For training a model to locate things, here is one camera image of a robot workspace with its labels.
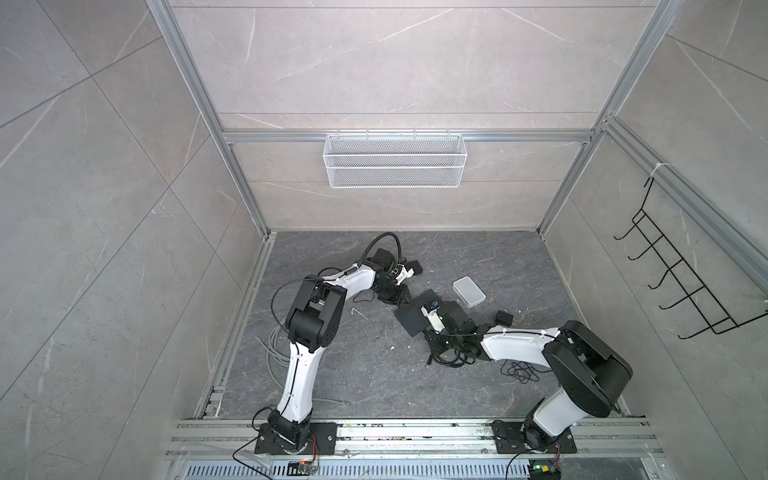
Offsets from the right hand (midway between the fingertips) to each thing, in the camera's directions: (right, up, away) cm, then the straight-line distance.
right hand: (427, 333), depth 93 cm
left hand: (-4, +9, +4) cm, 11 cm away
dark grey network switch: (-5, +5, +3) cm, 7 cm away
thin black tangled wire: (+27, -9, -9) cm, 29 cm away
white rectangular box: (+15, +12, +8) cm, 21 cm away
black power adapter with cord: (-13, +24, -7) cm, 28 cm away
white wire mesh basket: (-12, +57, +8) cm, 59 cm away
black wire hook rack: (+55, +12, -33) cm, 65 cm away
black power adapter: (+26, +4, +3) cm, 26 cm away
